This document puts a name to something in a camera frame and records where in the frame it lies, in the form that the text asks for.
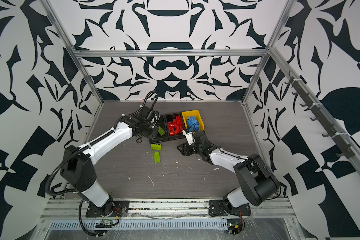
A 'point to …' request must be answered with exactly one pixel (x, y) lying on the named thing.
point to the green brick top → (156, 147)
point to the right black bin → (169, 118)
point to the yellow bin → (193, 113)
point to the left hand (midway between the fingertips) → (154, 129)
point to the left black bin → (163, 123)
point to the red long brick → (172, 128)
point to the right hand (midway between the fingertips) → (182, 144)
